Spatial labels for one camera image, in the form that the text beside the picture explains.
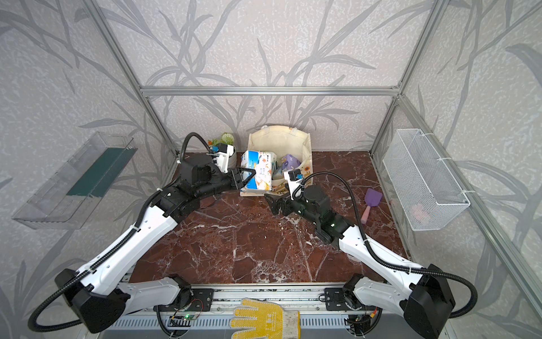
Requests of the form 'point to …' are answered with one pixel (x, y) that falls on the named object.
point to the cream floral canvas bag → (281, 140)
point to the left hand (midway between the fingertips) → (255, 173)
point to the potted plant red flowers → (226, 138)
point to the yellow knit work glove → (272, 323)
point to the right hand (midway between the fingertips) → (275, 188)
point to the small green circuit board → (188, 317)
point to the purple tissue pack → (289, 162)
